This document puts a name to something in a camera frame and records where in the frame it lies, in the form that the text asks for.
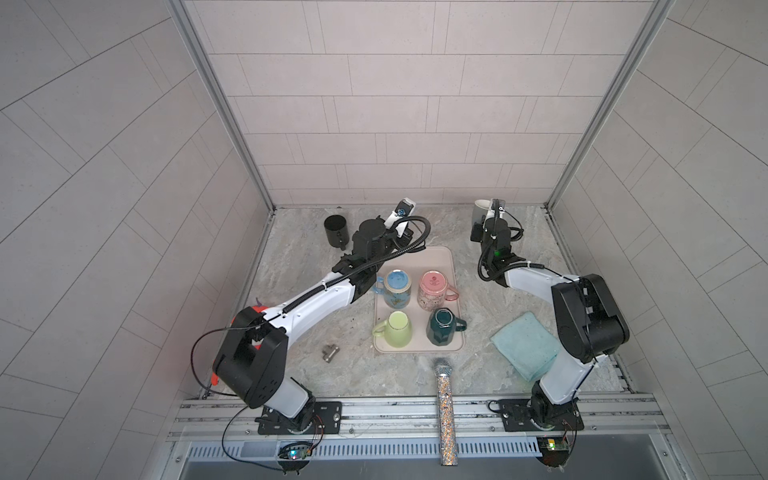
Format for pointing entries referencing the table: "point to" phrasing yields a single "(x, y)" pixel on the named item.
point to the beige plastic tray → (416, 301)
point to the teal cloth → (528, 344)
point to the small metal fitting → (330, 352)
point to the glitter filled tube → (448, 447)
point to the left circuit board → (295, 452)
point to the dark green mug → (440, 331)
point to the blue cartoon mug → (395, 287)
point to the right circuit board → (552, 450)
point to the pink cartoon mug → (432, 290)
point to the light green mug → (398, 332)
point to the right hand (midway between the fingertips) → (483, 213)
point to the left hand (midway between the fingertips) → (414, 208)
